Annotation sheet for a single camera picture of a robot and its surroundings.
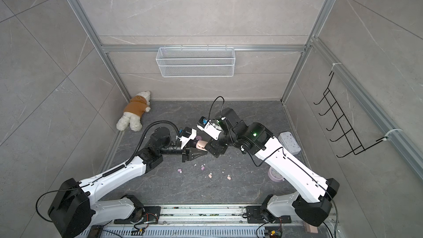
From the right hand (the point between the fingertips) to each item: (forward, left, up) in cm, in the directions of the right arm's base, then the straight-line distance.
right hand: (214, 137), depth 67 cm
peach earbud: (-6, +3, -28) cm, 29 cm away
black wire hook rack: (-1, -54, +2) cm, 55 cm away
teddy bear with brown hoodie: (+33, +53, -21) cm, 66 cm away
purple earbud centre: (-2, +7, -28) cm, 29 cm away
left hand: (-3, +3, -3) cm, 5 cm away
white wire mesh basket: (+54, +11, +2) cm, 55 cm away
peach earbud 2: (-7, -7, -27) cm, 29 cm away
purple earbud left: (-3, +19, -27) cm, 33 cm away
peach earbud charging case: (-4, +5, 0) cm, 6 cm away
